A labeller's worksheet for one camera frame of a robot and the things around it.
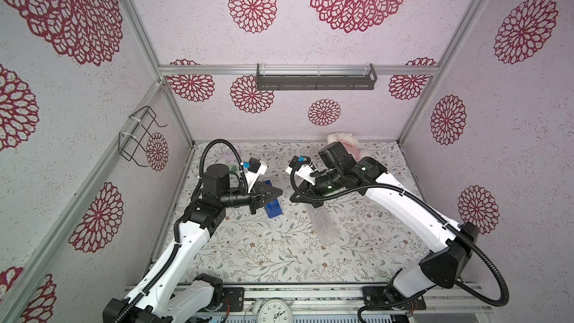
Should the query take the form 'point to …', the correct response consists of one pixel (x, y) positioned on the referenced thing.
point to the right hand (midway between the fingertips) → (291, 196)
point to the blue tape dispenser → (273, 208)
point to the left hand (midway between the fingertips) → (279, 194)
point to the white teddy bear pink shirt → (349, 143)
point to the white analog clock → (276, 311)
